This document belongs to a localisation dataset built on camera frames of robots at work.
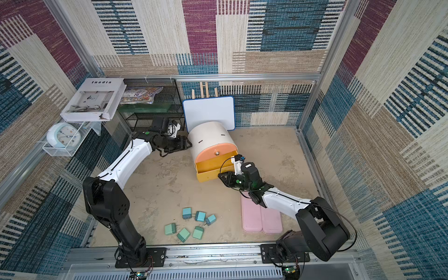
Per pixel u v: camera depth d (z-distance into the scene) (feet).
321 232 1.40
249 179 2.18
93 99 2.47
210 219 2.63
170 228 2.60
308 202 1.55
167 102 3.45
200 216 2.72
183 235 2.55
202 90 3.24
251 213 2.72
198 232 2.61
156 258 2.43
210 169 2.83
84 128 2.46
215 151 2.72
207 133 3.01
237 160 2.54
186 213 2.78
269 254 2.40
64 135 2.13
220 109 3.39
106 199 1.52
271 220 2.65
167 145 2.39
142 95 2.76
